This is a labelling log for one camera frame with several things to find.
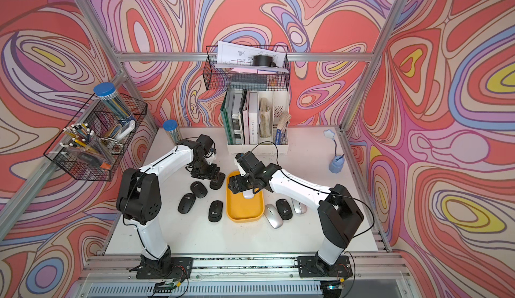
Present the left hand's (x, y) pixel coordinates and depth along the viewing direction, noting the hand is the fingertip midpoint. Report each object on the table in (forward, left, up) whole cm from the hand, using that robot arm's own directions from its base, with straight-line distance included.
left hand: (213, 177), depth 92 cm
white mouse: (-6, -17, -4) cm, 18 cm away
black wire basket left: (+3, +33, +25) cm, 41 cm away
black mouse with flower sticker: (-13, -33, -5) cm, 36 cm away
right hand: (-8, -13, +4) cm, 16 cm away
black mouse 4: (-14, -2, -5) cm, 15 cm away
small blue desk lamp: (+7, -59, +1) cm, 60 cm away
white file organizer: (+30, -29, +9) cm, 43 cm away
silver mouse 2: (-16, -28, -5) cm, 32 cm away
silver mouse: (-12, -39, -5) cm, 42 cm away
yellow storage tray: (-13, -14, -4) cm, 20 cm away
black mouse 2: (-4, +7, -4) cm, 9 cm away
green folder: (+19, -7, +22) cm, 30 cm away
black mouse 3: (-10, +11, -4) cm, 16 cm away
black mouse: (-1, -1, -3) cm, 3 cm away
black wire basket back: (+44, -3, +24) cm, 50 cm away
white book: (+22, -19, +18) cm, 34 cm away
